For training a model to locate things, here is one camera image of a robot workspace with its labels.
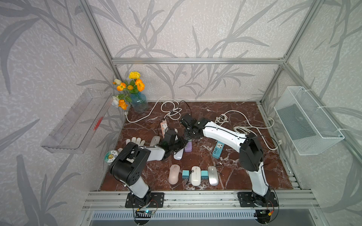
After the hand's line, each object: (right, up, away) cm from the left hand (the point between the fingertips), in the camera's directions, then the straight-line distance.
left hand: (189, 141), depth 91 cm
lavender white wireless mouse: (-6, -8, -3) cm, 11 cm away
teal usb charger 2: (+9, -18, -9) cm, 22 cm away
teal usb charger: (-2, -17, -10) cm, 20 cm away
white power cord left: (-52, +18, +23) cm, 60 cm away
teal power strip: (+18, -5, -2) cm, 19 cm away
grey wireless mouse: (-23, 0, +3) cm, 23 cm away
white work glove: (-35, -1, +5) cm, 36 cm away
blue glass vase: (-38, +26, +14) cm, 48 cm away
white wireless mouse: (+4, -17, -12) cm, 21 cm away
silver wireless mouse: (+14, -18, -11) cm, 25 cm away
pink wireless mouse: (-9, -15, -10) cm, 20 cm away
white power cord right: (+26, +14, +17) cm, 34 cm away
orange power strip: (-17, +10, +4) cm, 20 cm away
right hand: (-1, +5, -3) cm, 6 cm away
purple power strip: (0, -4, 0) cm, 4 cm away
